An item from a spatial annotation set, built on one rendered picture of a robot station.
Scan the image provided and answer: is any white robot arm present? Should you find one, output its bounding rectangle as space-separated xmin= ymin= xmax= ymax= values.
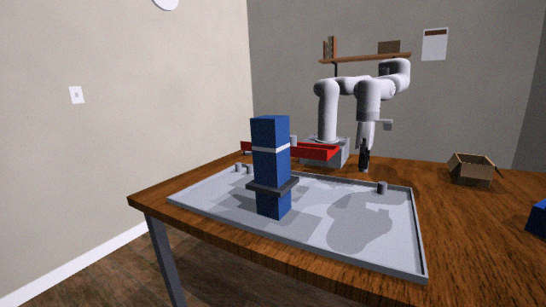
xmin=313 ymin=58 xmax=410 ymax=144

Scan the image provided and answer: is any blue open bin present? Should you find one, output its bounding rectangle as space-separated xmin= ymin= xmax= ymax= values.
xmin=524 ymin=199 xmax=546 ymax=239

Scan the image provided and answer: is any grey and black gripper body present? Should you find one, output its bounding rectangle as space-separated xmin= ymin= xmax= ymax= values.
xmin=355 ymin=119 xmax=375 ymax=151

